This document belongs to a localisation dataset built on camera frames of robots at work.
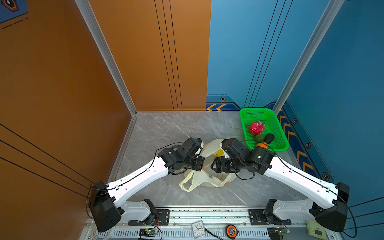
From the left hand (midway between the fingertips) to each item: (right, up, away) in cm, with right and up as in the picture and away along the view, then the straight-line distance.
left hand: (204, 162), depth 74 cm
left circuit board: (-27, -32, -4) cm, 42 cm away
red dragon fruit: (+36, +17, +25) cm, 47 cm away
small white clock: (-3, -30, -6) cm, 30 cm away
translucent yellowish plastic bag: (+2, -6, -3) cm, 7 cm away
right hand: (+5, -1, -5) cm, 7 cm away
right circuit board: (+35, -33, -4) cm, 48 cm away
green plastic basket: (+51, +23, +34) cm, 65 cm away
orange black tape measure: (+12, -29, -7) cm, 32 cm away
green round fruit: (+38, +10, +24) cm, 46 cm away
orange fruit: (+40, +6, +24) cm, 47 cm away
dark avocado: (+45, +10, +25) cm, 52 cm away
